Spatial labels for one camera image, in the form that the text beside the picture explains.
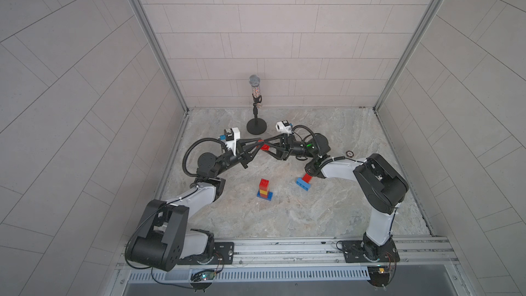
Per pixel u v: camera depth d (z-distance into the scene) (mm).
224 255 705
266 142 680
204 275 644
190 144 534
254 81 858
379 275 679
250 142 689
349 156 967
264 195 810
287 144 673
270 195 831
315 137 654
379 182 495
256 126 1080
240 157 642
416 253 727
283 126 748
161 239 405
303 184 864
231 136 617
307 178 868
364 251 645
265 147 705
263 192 793
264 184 754
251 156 680
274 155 717
